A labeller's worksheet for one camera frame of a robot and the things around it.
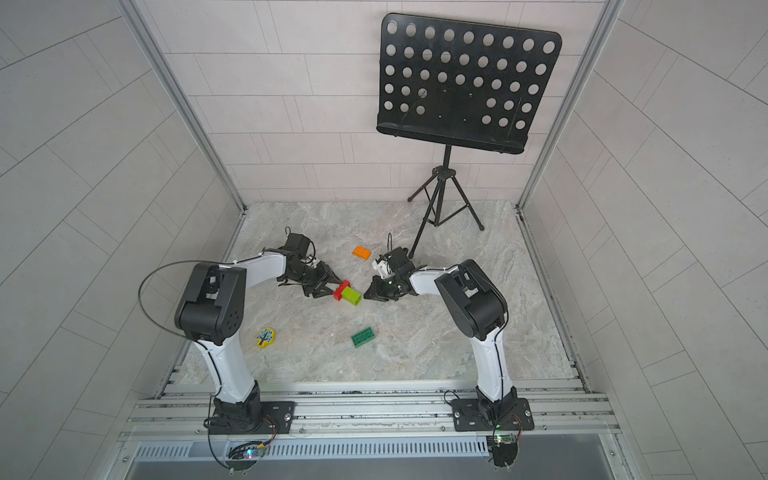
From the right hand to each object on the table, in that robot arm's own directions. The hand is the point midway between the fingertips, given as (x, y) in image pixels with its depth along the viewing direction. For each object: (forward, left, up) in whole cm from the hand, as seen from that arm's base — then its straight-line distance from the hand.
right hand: (366, 295), depth 94 cm
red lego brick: (0, +8, +3) cm, 9 cm away
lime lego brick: (-1, +5, +3) cm, 5 cm away
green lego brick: (-14, +1, +1) cm, 14 cm away
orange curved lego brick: (+16, +1, +2) cm, 16 cm away
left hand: (+5, +7, +3) cm, 9 cm away
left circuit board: (-40, +27, +3) cm, 48 cm away
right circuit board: (-41, -32, 0) cm, 52 cm away
